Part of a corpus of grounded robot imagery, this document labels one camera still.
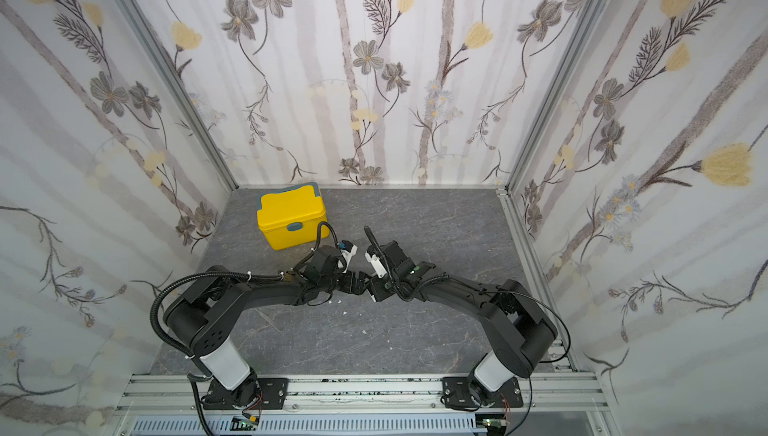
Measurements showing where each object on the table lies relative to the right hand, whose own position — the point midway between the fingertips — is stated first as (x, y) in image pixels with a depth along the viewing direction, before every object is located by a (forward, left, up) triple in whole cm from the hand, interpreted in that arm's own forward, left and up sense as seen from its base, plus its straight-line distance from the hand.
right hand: (374, 281), depth 86 cm
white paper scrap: (-12, +2, -7) cm, 14 cm away
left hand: (+4, +3, -5) cm, 7 cm away
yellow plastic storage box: (+19, +28, +4) cm, 34 cm away
